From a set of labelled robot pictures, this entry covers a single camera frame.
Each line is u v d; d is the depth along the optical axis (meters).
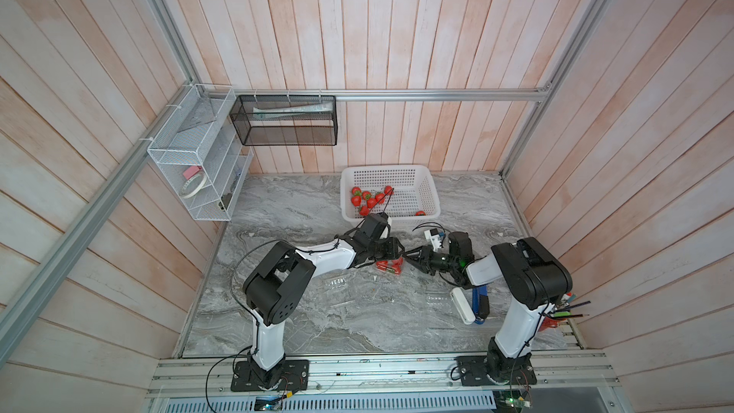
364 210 1.05
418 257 0.87
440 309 0.85
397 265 0.92
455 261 0.79
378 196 1.07
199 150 0.69
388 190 1.11
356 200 1.08
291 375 0.73
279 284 0.49
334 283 0.90
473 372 0.73
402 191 1.14
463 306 0.82
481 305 0.82
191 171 0.82
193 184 0.81
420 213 1.03
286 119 1.03
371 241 0.73
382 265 0.92
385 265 0.92
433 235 0.92
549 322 0.73
